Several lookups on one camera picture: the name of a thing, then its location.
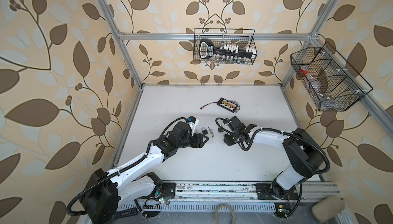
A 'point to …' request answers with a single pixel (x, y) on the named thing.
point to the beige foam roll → (328, 208)
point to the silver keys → (211, 132)
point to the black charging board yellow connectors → (227, 105)
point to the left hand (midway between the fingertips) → (206, 137)
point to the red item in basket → (304, 69)
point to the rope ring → (216, 211)
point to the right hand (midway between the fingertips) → (227, 140)
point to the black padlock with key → (204, 131)
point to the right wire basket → (334, 84)
